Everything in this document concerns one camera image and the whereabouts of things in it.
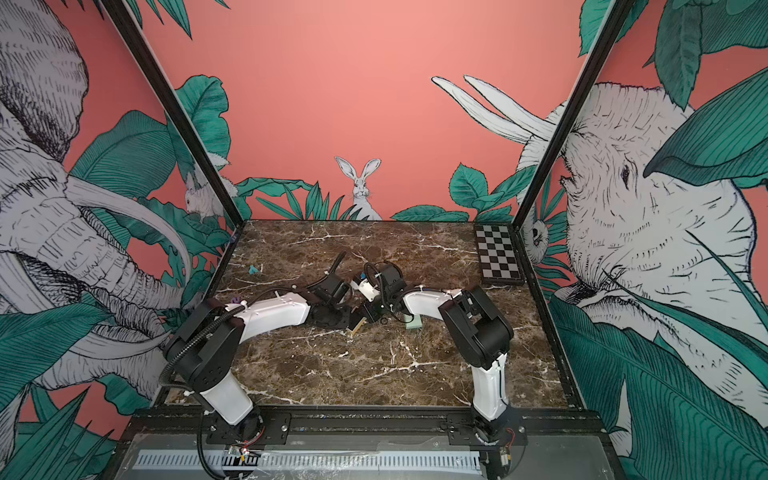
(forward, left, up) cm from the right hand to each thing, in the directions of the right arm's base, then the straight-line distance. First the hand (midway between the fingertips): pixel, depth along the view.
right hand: (357, 307), depth 92 cm
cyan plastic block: (+16, +39, -2) cm, 42 cm away
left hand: (-2, +2, -2) cm, 4 cm away
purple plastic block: (+4, +41, -3) cm, 42 cm away
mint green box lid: (-4, -19, -2) cm, 19 cm away
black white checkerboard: (+23, -50, -2) cm, 55 cm away
